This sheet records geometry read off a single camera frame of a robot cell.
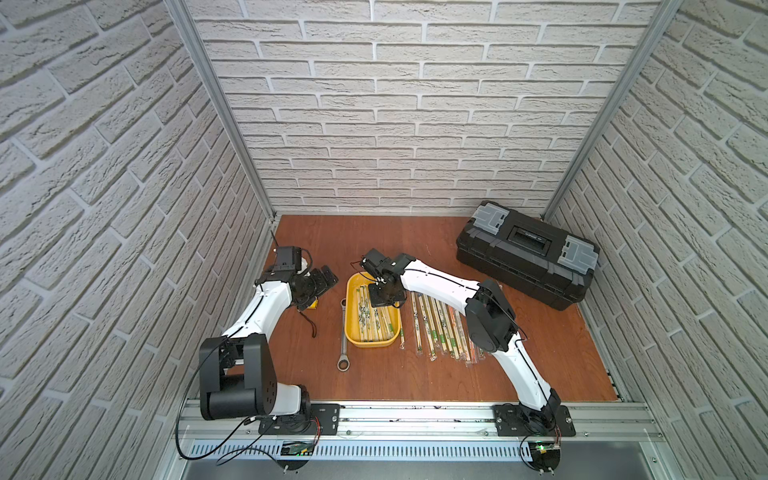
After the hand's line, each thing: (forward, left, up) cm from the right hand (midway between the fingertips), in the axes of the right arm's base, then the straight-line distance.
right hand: (381, 300), depth 92 cm
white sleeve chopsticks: (-9, -14, -3) cm, 16 cm away
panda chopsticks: (-7, -11, -2) cm, 13 cm away
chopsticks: (-9, -18, -3) cm, 20 cm away
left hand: (+4, +15, +8) cm, 17 cm away
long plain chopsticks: (-12, -6, -3) cm, 13 cm away
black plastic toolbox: (+1, -50, +13) cm, 52 cm away
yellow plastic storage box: (-7, +4, -2) cm, 9 cm away
